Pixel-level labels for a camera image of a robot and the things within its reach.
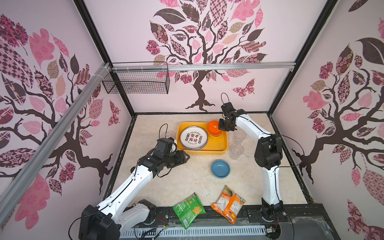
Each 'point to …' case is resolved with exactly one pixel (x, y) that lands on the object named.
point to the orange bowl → (213, 128)
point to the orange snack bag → (228, 204)
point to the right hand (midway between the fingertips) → (222, 125)
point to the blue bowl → (220, 169)
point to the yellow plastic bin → (216, 145)
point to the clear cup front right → (236, 149)
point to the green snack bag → (187, 210)
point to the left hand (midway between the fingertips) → (186, 160)
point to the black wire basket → (138, 78)
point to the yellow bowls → (215, 135)
